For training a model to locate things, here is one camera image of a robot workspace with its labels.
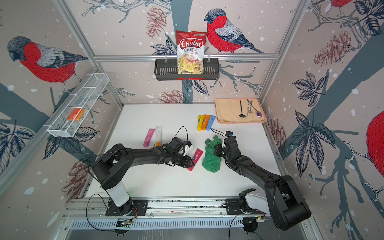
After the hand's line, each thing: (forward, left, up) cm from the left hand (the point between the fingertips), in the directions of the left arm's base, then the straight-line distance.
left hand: (194, 162), depth 86 cm
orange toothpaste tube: (+35, -9, -2) cm, 36 cm away
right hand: (+10, -12, +4) cm, 16 cm away
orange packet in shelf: (+10, +55, +32) cm, 65 cm away
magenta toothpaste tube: (+20, +31, -2) cm, 37 cm away
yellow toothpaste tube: (+35, -4, -2) cm, 35 cm away
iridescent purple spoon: (+40, -50, -2) cm, 64 cm away
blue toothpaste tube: (+35, -13, -2) cm, 38 cm away
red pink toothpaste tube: (+3, 0, -1) cm, 3 cm away
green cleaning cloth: (0, -10, +1) cm, 10 cm away
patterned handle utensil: (+46, -43, -3) cm, 63 cm away
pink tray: (+44, -36, -3) cm, 57 cm away
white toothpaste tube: (+20, +25, -1) cm, 32 cm away
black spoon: (+39, -36, -3) cm, 53 cm away
